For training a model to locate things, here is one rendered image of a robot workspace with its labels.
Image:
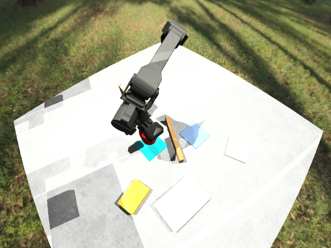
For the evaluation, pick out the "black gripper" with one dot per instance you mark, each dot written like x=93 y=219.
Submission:
x=150 y=129

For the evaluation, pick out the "tan flat bar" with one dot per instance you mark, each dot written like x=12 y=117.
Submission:
x=176 y=146

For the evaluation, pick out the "yellow rectangular block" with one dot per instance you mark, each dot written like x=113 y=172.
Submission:
x=134 y=196

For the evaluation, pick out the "red cup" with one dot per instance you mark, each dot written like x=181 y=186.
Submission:
x=145 y=140

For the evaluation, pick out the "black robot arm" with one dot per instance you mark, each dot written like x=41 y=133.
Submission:
x=145 y=83

